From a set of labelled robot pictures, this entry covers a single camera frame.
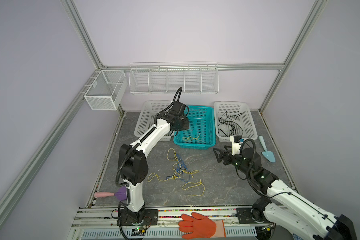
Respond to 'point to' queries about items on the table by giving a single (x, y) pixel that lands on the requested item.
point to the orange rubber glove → (198, 226)
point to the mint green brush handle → (269, 155)
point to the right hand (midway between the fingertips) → (220, 148)
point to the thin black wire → (234, 125)
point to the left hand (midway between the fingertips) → (187, 126)
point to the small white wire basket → (106, 90)
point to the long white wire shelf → (174, 78)
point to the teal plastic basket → (201, 133)
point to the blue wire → (181, 167)
